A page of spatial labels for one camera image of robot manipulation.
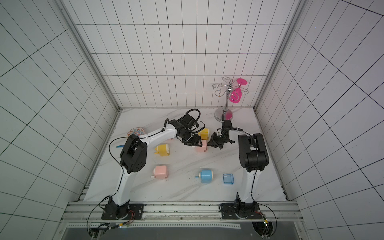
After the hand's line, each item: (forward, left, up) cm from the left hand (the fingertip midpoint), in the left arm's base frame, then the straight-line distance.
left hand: (196, 147), depth 90 cm
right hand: (+8, -8, -5) cm, 12 cm away
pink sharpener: (0, -5, -1) cm, 5 cm away
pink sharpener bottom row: (-15, +20, -1) cm, 25 cm away
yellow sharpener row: (-2, +20, -1) cm, 20 cm away
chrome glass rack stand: (+30, -23, +21) cm, 43 cm away
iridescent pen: (+6, +53, -10) cm, 54 cm away
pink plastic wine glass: (+40, -30, +6) cm, 51 cm away
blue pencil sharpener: (-18, -5, +1) cm, 19 cm away
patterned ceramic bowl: (+14, +41, -3) cm, 44 cm away
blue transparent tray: (-17, -19, -6) cm, 26 cm away
